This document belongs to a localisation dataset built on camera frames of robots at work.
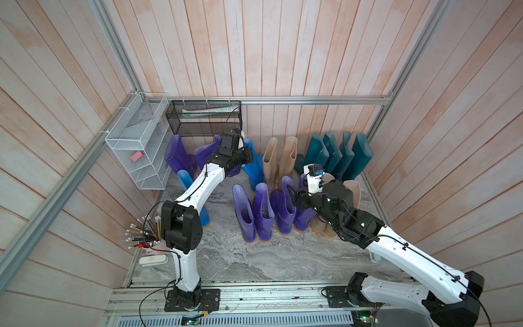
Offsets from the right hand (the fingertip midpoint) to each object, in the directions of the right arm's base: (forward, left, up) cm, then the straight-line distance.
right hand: (294, 182), depth 69 cm
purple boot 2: (+20, +37, -6) cm, 43 cm away
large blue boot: (+20, +15, -17) cm, 30 cm away
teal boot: (+20, -25, -6) cm, 32 cm away
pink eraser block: (+15, +63, -2) cm, 65 cm away
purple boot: (+19, +49, -7) cm, 54 cm away
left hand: (+21, +15, -7) cm, 27 cm away
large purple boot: (-3, -6, -20) cm, 21 cm away
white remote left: (-19, +56, -27) cm, 65 cm away
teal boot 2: (+21, -32, -6) cm, 38 cm away
